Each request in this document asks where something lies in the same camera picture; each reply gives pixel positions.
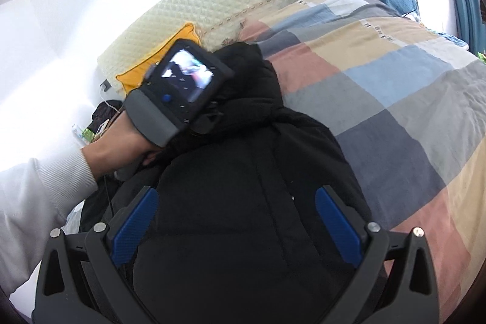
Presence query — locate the black puffer jacket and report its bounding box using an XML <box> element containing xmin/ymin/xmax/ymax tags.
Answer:
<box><xmin>81</xmin><ymin>43</ymin><xmax>371</xmax><ymax>323</ymax></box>

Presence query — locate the colourful checkered duvet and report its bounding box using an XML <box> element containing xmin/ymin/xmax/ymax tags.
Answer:
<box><xmin>240</xmin><ymin>0</ymin><xmax>485</xmax><ymax>319</ymax></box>

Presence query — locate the person's left hand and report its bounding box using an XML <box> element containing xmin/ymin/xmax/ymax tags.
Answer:
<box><xmin>81</xmin><ymin>111</ymin><xmax>162</xmax><ymax>180</ymax></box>

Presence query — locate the white sleeve left forearm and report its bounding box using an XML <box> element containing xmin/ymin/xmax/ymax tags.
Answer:
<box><xmin>1</xmin><ymin>147</ymin><xmax>97</xmax><ymax>296</ymax></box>

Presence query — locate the orange cushion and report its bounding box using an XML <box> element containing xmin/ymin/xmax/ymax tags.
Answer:
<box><xmin>115</xmin><ymin>22</ymin><xmax>201</xmax><ymax>95</ymax></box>

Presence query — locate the wall power socket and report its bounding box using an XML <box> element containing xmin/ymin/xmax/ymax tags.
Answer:
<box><xmin>101</xmin><ymin>80</ymin><xmax>111</xmax><ymax>92</ymax></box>

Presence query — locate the floral pillow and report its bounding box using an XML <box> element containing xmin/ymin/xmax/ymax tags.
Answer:
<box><xmin>210</xmin><ymin>18</ymin><xmax>263</xmax><ymax>52</ymax></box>

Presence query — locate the white charging cable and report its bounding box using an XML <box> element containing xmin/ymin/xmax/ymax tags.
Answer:
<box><xmin>94</xmin><ymin>88</ymin><xmax>125</xmax><ymax>139</ymax></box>

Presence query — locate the cream quilted headboard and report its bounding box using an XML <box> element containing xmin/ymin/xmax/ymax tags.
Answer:
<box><xmin>96</xmin><ymin>0</ymin><xmax>335</xmax><ymax>90</ymax></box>

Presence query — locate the blue curtain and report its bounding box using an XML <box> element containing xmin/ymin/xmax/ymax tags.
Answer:
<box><xmin>454</xmin><ymin>0</ymin><xmax>485</xmax><ymax>55</ymax></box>

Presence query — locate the green white bottle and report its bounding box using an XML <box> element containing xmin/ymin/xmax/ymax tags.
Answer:
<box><xmin>73</xmin><ymin>124</ymin><xmax>95</xmax><ymax>145</ymax></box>

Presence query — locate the black bag on nightstand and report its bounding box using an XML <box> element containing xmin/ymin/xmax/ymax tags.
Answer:
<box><xmin>87</xmin><ymin>100</ymin><xmax>122</xmax><ymax>134</ymax></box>

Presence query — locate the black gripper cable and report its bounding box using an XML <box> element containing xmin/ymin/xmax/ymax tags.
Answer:
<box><xmin>102</xmin><ymin>175</ymin><xmax>117</xmax><ymax>218</ymax></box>

